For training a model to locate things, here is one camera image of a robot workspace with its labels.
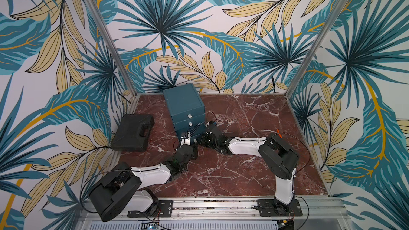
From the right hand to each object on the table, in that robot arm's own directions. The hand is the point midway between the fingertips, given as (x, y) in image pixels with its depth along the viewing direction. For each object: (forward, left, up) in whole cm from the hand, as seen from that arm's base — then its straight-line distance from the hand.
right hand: (197, 138), depth 92 cm
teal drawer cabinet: (+7, +4, +19) cm, 20 cm away
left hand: (-5, +2, +1) cm, 5 cm away
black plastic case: (+4, +37, +1) cm, 38 cm away
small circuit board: (-40, +22, -7) cm, 46 cm away
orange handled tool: (+5, -50, -3) cm, 50 cm away
